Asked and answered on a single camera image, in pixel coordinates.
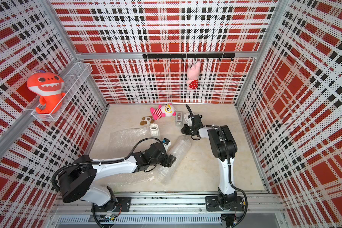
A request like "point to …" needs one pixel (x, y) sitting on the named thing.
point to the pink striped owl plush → (165, 110)
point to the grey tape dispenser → (179, 118)
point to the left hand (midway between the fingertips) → (173, 157)
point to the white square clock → (186, 117)
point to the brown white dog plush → (147, 120)
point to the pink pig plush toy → (192, 73)
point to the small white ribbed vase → (154, 130)
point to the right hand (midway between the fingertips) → (182, 129)
